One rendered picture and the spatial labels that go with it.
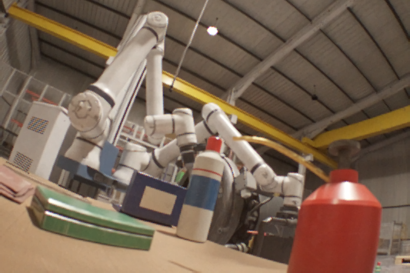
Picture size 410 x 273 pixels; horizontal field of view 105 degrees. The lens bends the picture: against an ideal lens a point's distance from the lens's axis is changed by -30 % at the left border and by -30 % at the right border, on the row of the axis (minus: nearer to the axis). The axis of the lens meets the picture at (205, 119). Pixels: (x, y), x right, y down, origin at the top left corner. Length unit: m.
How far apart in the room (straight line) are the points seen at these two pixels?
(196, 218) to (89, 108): 0.65
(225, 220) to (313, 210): 1.15
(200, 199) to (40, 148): 1.08
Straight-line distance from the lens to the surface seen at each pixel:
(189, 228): 0.45
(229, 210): 1.32
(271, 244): 0.85
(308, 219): 0.19
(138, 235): 0.25
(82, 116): 0.94
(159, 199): 0.59
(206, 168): 0.46
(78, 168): 1.05
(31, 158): 1.41
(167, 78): 9.83
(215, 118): 1.27
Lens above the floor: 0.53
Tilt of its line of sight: 24 degrees up
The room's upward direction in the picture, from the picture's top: 15 degrees clockwise
